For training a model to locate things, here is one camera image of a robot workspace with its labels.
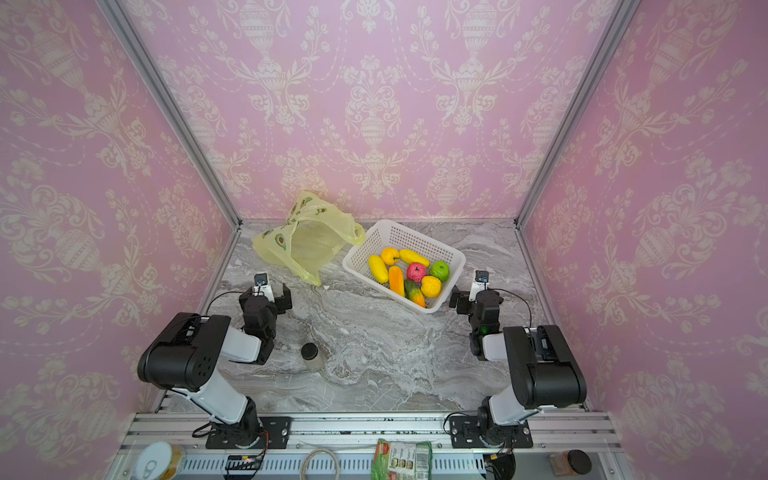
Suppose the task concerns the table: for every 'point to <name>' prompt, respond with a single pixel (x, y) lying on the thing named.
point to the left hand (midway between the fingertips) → (269, 286)
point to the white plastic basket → (389, 233)
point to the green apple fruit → (440, 270)
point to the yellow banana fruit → (413, 257)
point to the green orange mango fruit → (414, 293)
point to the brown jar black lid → (573, 461)
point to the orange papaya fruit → (396, 278)
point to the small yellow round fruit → (388, 255)
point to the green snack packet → (402, 460)
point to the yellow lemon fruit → (378, 269)
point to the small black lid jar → (311, 357)
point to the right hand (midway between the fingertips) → (471, 285)
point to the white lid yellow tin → (161, 461)
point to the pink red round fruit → (416, 272)
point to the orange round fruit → (431, 286)
